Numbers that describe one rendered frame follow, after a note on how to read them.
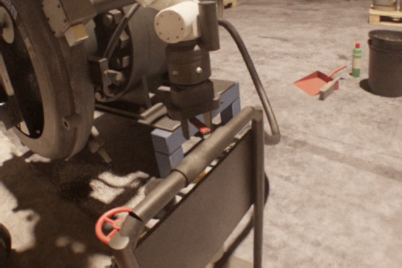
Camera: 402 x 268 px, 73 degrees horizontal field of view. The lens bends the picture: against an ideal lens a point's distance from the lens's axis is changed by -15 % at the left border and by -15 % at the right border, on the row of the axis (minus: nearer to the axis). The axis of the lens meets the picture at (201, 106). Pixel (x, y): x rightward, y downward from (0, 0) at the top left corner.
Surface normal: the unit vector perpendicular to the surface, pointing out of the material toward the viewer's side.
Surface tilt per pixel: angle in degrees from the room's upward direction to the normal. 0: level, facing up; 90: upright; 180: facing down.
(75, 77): 93
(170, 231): 90
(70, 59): 84
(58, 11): 90
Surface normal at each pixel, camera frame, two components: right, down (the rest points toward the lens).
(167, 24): -0.33, 0.44
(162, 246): 0.83, 0.16
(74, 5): 0.72, -0.20
